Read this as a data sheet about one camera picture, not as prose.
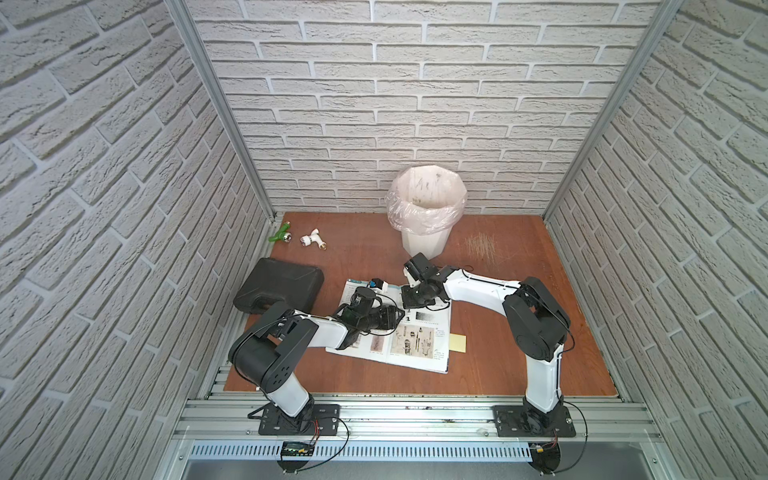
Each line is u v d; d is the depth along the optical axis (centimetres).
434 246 100
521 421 73
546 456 69
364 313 75
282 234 110
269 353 46
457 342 88
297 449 71
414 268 76
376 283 84
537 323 51
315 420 73
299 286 93
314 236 110
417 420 76
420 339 87
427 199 106
